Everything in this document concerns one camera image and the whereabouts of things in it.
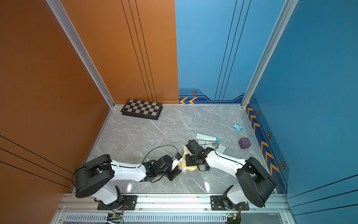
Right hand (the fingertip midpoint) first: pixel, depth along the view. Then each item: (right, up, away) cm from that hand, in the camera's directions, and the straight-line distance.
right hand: (188, 161), depth 87 cm
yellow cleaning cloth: (-3, 0, -4) cm, 5 cm away
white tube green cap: (+14, +14, +10) cm, 22 cm away
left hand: (-4, -4, -2) cm, 6 cm away
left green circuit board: (-38, -24, -15) cm, 47 cm away
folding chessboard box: (-37, +35, +26) cm, 57 cm away
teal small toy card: (+38, +20, +17) cm, 46 cm away
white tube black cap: (-7, +3, -11) cm, 14 cm away
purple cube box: (+38, +11, +5) cm, 39 cm away
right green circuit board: (+23, -23, -17) cm, 36 cm away
